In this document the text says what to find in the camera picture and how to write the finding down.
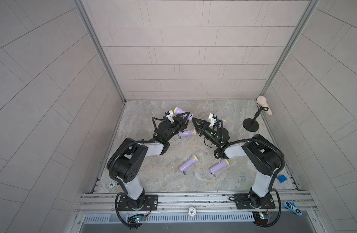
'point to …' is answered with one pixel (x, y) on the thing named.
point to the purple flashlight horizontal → (190, 132)
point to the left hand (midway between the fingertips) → (193, 115)
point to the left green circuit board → (140, 219)
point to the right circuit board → (261, 218)
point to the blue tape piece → (282, 178)
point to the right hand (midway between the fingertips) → (191, 121)
